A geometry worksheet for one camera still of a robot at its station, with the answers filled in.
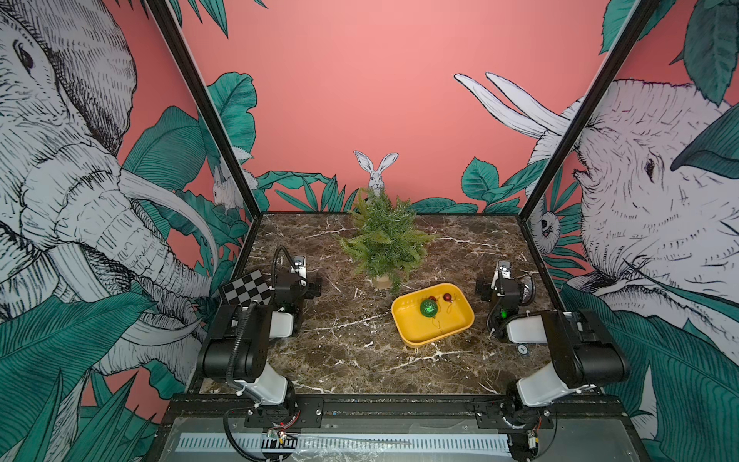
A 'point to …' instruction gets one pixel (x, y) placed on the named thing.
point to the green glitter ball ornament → (428, 307)
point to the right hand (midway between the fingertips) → (497, 271)
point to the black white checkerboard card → (250, 287)
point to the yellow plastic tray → (415, 329)
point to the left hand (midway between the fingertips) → (303, 267)
